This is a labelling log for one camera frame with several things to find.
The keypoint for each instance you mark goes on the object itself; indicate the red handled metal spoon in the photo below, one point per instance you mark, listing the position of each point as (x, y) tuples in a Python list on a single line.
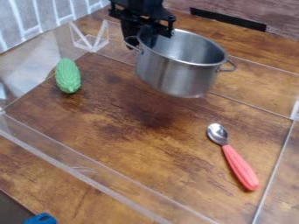
[(241, 167)]

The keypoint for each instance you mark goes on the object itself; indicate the blue object at corner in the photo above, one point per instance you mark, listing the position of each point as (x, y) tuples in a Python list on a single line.
[(42, 218)]

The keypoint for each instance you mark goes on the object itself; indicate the green bumpy toy vegetable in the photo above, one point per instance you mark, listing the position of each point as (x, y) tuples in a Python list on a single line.
[(67, 76)]

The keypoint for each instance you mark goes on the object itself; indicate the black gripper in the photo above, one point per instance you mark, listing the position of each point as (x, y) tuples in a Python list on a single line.
[(145, 14)]

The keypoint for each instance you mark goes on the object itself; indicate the clear acrylic enclosure walls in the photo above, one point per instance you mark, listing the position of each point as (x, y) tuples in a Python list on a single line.
[(118, 154)]

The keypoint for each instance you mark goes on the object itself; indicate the black strip on table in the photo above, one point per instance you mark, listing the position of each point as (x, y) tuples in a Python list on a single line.
[(229, 19)]

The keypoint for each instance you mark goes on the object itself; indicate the silver metal pot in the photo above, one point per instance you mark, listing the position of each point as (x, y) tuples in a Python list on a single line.
[(181, 67)]

